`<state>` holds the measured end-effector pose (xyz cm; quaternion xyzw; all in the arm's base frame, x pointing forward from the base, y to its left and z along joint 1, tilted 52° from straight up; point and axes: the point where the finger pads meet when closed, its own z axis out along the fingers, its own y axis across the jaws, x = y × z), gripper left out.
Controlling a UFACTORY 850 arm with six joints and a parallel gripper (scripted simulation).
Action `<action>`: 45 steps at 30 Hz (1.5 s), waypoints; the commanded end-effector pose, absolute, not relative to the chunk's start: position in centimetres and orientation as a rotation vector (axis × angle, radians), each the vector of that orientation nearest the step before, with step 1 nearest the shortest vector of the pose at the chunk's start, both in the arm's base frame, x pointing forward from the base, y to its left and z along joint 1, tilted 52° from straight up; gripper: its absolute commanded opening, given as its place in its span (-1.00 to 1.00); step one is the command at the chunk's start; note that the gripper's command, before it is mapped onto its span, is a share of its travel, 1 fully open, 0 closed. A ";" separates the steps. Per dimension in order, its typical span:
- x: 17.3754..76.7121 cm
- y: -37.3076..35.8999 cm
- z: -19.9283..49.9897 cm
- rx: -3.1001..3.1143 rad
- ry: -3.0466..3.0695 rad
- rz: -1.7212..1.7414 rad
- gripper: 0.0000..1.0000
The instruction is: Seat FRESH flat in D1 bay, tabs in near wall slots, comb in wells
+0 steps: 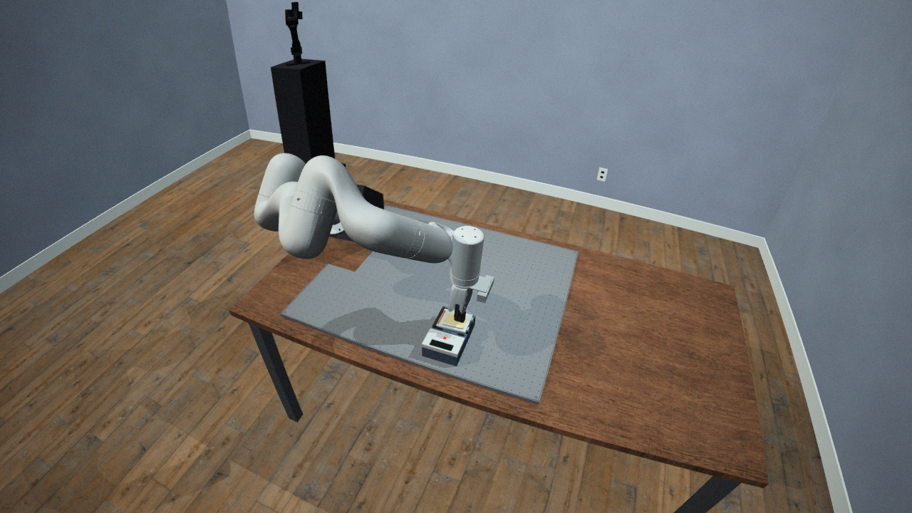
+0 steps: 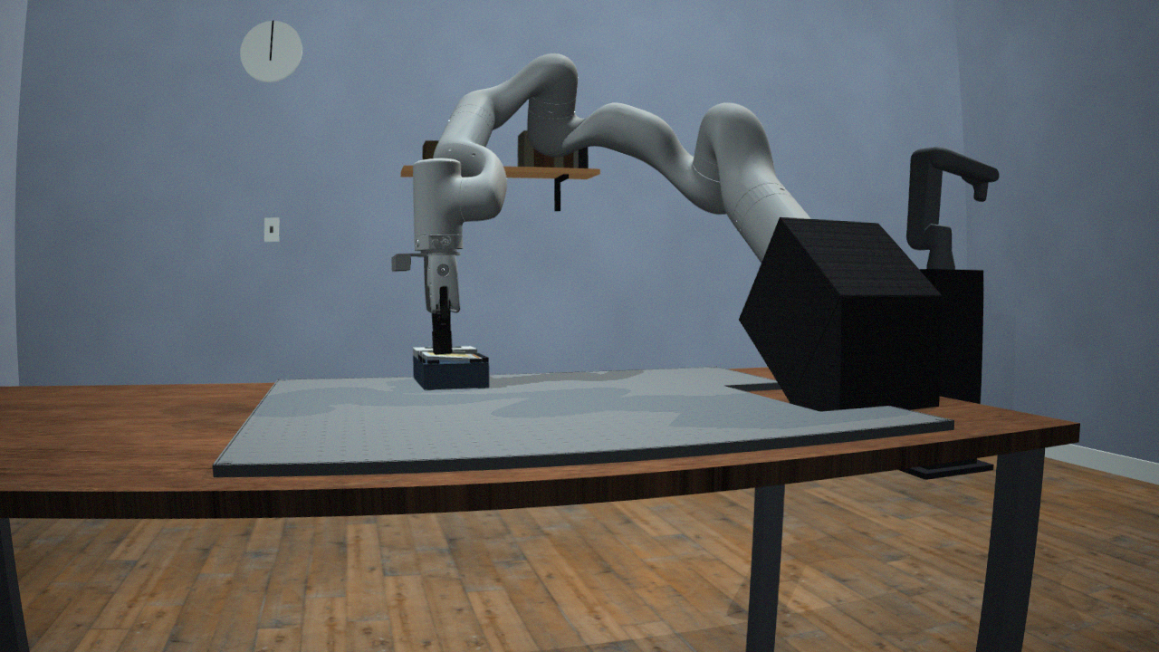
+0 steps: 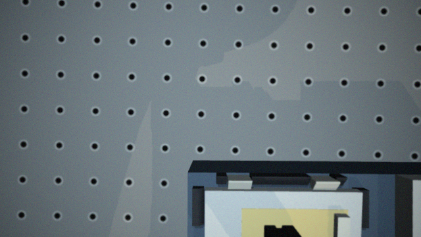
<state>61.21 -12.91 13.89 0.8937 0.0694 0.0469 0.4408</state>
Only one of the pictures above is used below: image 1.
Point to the dark blue and white dock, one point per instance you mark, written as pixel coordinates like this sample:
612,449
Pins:
445,345

